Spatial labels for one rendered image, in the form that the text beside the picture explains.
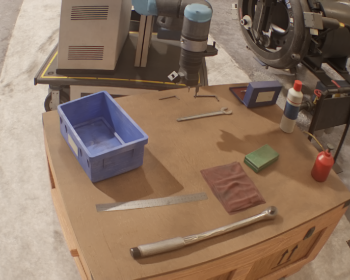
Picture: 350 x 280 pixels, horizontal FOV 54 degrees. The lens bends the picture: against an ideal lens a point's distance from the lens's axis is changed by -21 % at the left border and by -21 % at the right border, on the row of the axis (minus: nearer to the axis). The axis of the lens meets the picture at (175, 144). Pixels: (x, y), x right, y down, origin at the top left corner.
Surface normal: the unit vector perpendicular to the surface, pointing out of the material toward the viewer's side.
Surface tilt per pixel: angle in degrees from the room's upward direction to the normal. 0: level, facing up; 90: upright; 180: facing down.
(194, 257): 0
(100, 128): 0
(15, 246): 0
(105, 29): 90
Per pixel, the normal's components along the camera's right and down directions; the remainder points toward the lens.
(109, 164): 0.57, 0.57
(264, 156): 0.12, -0.77
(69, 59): -0.02, 0.62
